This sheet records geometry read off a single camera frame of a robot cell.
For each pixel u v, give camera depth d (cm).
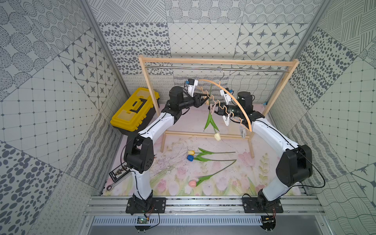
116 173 84
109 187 80
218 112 72
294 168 45
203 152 93
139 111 93
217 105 72
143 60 55
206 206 76
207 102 78
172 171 86
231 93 72
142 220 72
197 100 72
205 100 78
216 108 73
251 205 73
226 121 69
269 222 73
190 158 89
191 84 73
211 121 78
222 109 69
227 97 73
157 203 75
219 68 57
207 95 75
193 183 80
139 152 50
